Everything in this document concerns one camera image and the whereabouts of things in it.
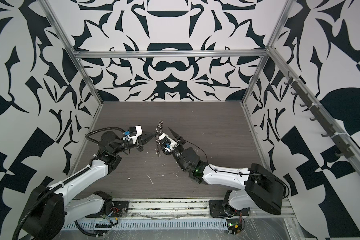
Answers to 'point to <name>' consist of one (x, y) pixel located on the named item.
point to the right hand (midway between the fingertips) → (167, 130)
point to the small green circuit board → (234, 226)
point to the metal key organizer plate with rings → (159, 129)
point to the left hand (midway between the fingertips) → (156, 128)
